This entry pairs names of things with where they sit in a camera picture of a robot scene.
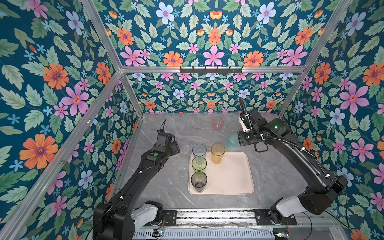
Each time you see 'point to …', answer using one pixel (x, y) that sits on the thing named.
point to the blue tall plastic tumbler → (199, 150)
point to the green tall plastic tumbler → (199, 163)
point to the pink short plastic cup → (217, 123)
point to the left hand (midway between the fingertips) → (175, 142)
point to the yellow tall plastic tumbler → (218, 150)
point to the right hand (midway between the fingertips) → (241, 136)
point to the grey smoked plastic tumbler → (199, 179)
